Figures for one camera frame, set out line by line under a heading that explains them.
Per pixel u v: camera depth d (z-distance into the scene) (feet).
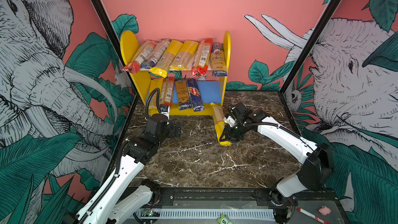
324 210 2.28
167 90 3.17
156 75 2.34
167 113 2.08
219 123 2.64
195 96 3.08
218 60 2.44
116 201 1.40
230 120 2.50
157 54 2.55
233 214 2.30
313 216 2.26
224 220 2.21
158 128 1.72
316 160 1.36
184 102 2.97
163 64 2.35
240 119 2.05
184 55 2.50
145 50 2.59
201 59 2.45
